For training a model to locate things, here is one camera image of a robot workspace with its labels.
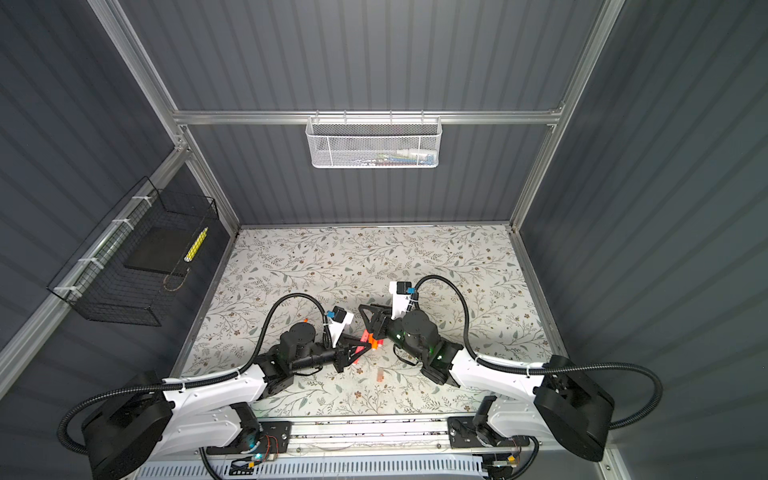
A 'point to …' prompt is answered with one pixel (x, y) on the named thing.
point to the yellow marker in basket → (196, 245)
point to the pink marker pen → (363, 338)
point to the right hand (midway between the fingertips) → (365, 311)
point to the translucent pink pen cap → (380, 375)
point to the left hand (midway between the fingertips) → (371, 345)
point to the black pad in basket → (165, 249)
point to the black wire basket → (132, 269)
